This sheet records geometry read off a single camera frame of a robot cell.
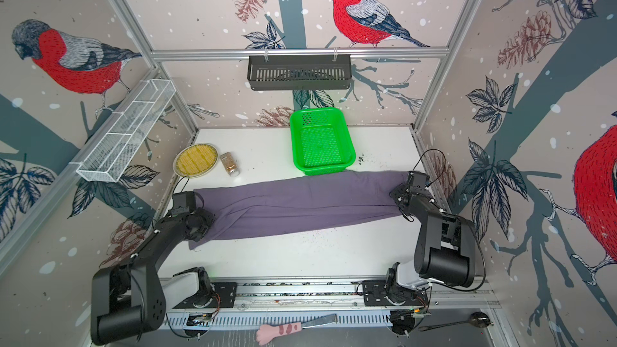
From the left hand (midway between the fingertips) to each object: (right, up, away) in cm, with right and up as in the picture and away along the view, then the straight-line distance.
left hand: (215, 214), depth 90 cm
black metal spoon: (+86, -25, -21) cm, 92 cm away
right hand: (+73, +7, +6) cm, 73 cm away
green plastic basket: (+42, +29, +27) cm, 57 cm away
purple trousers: (+20, +2, +4) cm, 21 cm away
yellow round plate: (-17, +20, +18) cm, 32 cm away
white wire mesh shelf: (-25, +24, -17) cm, 38 cm away
